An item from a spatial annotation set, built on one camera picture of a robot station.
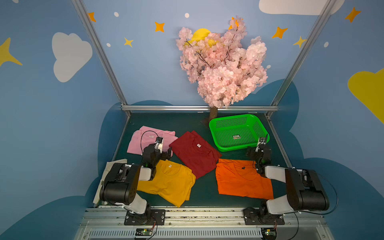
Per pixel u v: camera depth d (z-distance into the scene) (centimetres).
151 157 72
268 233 73
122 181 50
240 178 88
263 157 73
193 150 99
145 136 106
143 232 72
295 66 93
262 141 82
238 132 111
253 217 75
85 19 72
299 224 72
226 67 59
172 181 85
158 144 80
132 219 68
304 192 45
